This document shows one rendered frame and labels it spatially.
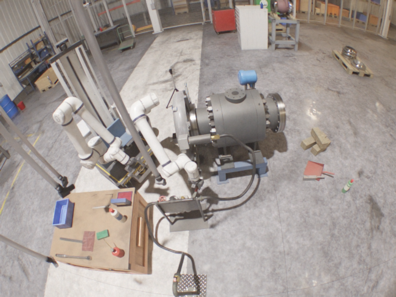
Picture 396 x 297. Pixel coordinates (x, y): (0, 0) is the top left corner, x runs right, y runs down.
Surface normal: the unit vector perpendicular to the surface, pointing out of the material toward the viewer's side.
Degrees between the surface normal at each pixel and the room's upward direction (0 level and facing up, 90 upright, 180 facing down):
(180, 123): 44
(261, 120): 59
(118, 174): 0
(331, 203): 0
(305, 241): 0
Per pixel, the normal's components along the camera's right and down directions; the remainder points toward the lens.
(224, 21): 0.14, 0.74
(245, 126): 0.00, 0.43
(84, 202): -0.15, -0.65
